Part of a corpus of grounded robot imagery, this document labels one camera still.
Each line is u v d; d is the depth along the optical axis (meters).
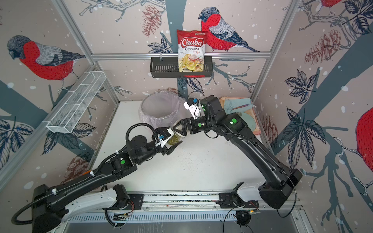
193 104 0.58
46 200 0.40
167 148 0.63
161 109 1.08
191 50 0.84
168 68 1.07
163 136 0.54
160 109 1.08
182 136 0.55
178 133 0.58
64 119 0.71
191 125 0.54
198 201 0.74
